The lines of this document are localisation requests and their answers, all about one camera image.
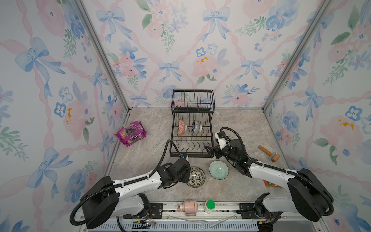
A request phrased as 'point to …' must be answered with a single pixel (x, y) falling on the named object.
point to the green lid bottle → (210, 205)
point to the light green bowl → (219, 169)
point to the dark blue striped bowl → (195, 127)
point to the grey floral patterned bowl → (197, 177)
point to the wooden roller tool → (275, 157)
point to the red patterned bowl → (181, 127)
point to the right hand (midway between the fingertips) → (212, 142)
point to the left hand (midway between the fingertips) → (189, 173)
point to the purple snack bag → (128, 136)
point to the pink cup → (190, 208)
